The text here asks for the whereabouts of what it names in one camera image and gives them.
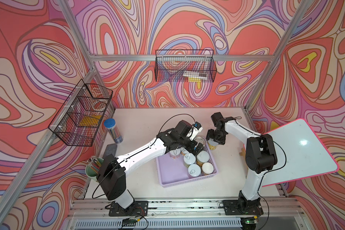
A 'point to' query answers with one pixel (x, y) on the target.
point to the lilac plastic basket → (172, 172)
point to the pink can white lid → (194, 170)
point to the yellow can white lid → (212, 144)
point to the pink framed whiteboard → (301, 153)
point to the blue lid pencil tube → (110, 124)
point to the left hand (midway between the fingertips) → (199, 144)
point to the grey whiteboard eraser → (109, 153)
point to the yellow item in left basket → (92, 120)
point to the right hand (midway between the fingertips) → (213, 143)
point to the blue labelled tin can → (200, 140)
